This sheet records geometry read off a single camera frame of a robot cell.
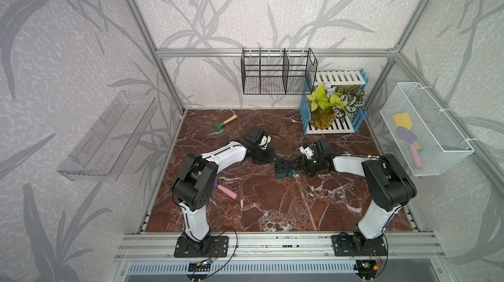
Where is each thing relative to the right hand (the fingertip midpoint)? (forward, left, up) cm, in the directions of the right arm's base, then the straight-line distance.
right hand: (291, 168), depth 92 cm
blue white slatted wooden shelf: (+28, -37, -2) cm, 46 cm away
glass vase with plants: (+23, -18, +21) cm, 36 cm away
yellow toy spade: (+14, -49, +19) cm, 54 cm away
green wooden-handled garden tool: (+27, +40, -2) cm, 48 cm away
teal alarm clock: (-2, +4, +2) cm, 5 cm away
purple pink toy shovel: (+6, -49, +17) cm, 52 cm away
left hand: (+2, +7, +5) cm, 9 cm away
